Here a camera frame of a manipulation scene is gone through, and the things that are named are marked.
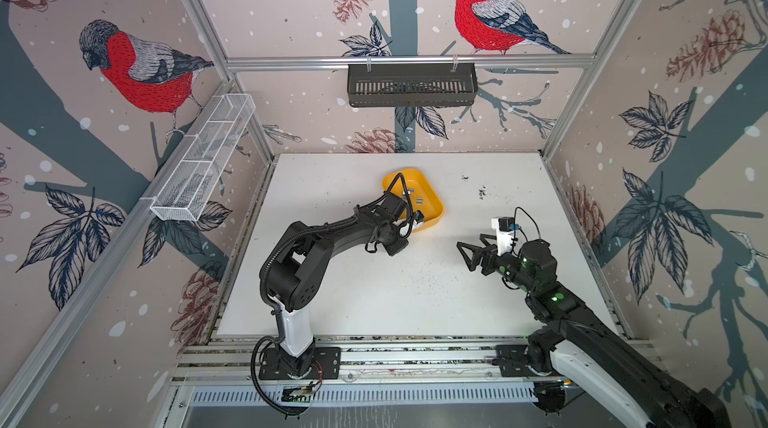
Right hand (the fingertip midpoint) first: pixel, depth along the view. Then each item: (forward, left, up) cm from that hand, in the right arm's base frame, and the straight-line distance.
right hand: (468, 244), depth 78 cm
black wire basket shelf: (+54, +16, +15) cm, 58 cm away
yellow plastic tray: (+29, +13, -15) cm, 35 cm away
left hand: (+7, +19, -11) cm, 23 cm away
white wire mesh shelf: (+5, +70, +18) cm, 73 cm away
